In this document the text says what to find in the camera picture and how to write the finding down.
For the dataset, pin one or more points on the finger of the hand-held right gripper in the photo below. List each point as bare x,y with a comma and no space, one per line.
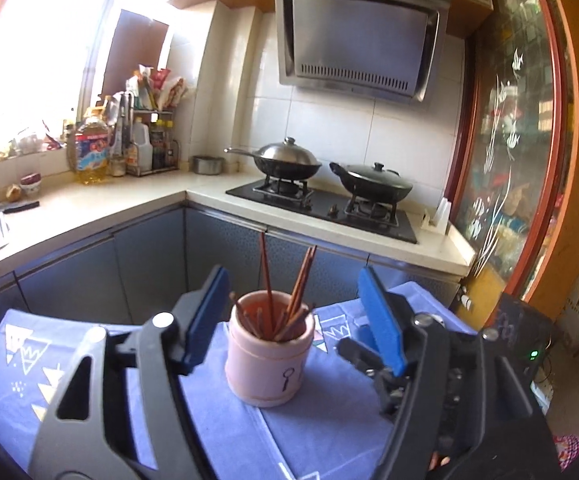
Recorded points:
364,357

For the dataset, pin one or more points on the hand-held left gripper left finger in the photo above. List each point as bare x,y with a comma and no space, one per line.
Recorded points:
204,320

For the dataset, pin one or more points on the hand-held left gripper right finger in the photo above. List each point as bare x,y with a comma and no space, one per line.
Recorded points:
382,320

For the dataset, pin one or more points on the pink cylindrical utensil holder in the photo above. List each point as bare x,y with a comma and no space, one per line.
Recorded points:
264,360

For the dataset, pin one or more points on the set of brown chopsticks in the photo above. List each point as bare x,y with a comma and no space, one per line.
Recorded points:
266,280

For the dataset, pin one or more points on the grey kitchen base cabinets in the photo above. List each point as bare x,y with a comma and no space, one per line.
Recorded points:
144,260

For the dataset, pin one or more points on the blue printed tablecloth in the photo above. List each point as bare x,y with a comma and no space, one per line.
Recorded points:
319,435

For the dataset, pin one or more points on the white plastic rack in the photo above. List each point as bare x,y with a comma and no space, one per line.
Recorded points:
439,215

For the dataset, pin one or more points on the pink patterned clothing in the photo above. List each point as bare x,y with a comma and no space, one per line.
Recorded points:
572,452

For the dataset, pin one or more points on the black gas stove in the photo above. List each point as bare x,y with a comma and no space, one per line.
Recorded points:
249,192

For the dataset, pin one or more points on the black pan with lid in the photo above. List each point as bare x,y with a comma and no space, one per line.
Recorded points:
377,182

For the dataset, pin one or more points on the small steel container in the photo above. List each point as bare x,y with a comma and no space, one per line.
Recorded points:
207,165

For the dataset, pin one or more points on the small glass jar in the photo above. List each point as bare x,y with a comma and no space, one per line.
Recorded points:
117,166

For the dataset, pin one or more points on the steel wok with lid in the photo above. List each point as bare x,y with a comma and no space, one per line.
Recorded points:
289,157

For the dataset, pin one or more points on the white plastic jug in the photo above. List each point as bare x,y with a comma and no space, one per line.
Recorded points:
139,145

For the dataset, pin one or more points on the yellow cooking oil bottle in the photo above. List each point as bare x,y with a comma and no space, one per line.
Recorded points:
92,155

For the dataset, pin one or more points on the red and white bowl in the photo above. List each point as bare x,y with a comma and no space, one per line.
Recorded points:
30,184

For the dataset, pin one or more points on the seasoning packets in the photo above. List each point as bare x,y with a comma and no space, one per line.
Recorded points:
157,85

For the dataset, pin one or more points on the dark window board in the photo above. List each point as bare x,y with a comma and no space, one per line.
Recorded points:
134,55

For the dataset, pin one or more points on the steel range hood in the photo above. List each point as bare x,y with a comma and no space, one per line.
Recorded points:
359,35

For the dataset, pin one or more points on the glass door with wooden frame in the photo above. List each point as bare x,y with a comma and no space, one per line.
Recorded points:
509,160

